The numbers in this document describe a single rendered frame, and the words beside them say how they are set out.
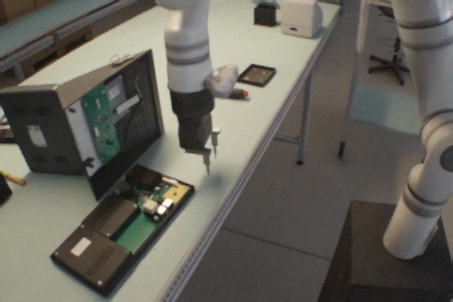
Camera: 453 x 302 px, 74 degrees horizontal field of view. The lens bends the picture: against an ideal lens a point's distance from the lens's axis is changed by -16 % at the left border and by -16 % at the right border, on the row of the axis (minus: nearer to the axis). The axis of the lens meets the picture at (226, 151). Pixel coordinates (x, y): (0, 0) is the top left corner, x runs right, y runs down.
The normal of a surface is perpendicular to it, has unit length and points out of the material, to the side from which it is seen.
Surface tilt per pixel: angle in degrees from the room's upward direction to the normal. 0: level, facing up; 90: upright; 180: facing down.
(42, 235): 0
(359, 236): 0
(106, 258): 0
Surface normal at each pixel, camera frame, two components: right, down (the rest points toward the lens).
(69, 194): -0.04, -0.78
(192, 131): -0.23, 0.32
